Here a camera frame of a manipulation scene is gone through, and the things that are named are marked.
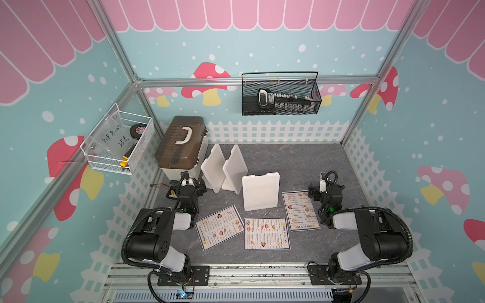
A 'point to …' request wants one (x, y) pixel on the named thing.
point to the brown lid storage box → (182, 146)
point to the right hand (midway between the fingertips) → (321, 182)
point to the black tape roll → (137, 130)
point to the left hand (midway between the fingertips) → (192, 181)
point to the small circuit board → (181, 295)
